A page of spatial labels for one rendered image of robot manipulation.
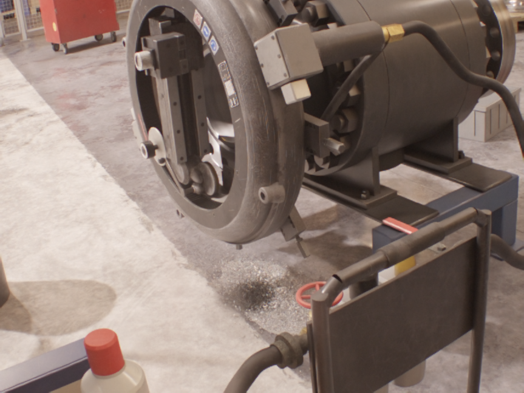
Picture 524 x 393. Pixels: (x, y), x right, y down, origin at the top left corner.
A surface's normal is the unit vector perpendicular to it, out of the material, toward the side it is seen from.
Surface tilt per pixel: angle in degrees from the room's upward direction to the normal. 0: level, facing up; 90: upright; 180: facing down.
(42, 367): 9
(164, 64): 94
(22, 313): 0
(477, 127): 90
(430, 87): 97
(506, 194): 90
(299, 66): 67
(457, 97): 110
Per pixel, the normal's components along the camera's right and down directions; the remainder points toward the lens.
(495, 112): 0.72, 0.20
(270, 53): -0.81, 0.30
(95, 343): -0.10, -0.92
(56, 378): 0.58, 0.41
